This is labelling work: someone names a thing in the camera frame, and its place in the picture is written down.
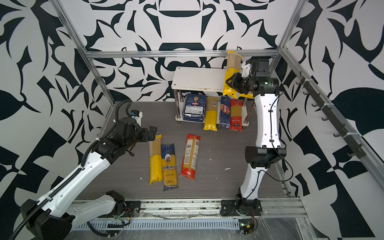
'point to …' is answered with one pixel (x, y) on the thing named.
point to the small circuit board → (246, 226)
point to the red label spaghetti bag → (190, 156)
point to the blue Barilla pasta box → (194, 107)
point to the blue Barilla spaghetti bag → (225, 116)
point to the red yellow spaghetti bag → (236, 115)
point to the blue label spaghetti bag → (169, 169)
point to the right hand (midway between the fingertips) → (229, 79)
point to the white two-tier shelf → (206, 82)
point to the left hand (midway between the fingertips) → (148, 125)
